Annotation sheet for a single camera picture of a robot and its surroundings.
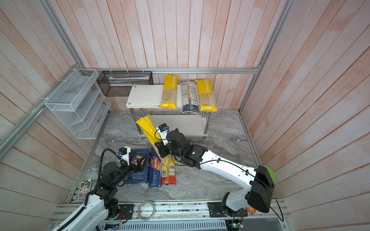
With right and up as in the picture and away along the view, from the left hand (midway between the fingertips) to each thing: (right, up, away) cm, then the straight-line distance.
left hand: (142, 156), depth 80 cm
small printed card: (-32, -18, 0) cm, 37 cm away
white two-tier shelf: (+2, +32, -1) cm, 32 cm away
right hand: (+10, +9, -9) cm, 16 cm away
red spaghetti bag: (+15, -12, +4) cm, 19 cm away
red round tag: (+59, -27, -6) cm, 65 cm away
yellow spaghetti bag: (+5, +18, -8) cm, 20 cm away
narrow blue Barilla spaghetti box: (+7, -13, +2) cm, 14 cm away
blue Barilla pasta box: (-1, -11, -1) cm, 11 cm away
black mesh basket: (-23, +48, +24) cm, 59 cm away
